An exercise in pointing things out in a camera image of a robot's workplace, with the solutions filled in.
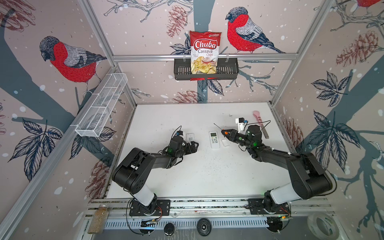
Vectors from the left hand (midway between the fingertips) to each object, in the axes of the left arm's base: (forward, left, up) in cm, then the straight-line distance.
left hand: (194, 145), depth 91 cm
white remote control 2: (+6, -13, -3) cm, 15 cm away
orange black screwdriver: (+3, -19, +10) cm, 21 cm away
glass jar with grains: (-37, +44, -1) cm, 58 cm away
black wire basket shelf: (+39, -22, +29) cm, 53 cm away
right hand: (+2, -16, +9) cm, 18 cm away
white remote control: (+9, +3, -4) cm, 10 cm away
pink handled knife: (+28, -48, -2) cm, 55 cm away
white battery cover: (+5, -21, -4) cm, 22 cm away
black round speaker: (-41, -4, +7) cm, 41 cm away
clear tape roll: (-41, -63, -7) cm, 75 cm away
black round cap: (-41, +10, +5) cm, 43 cm away
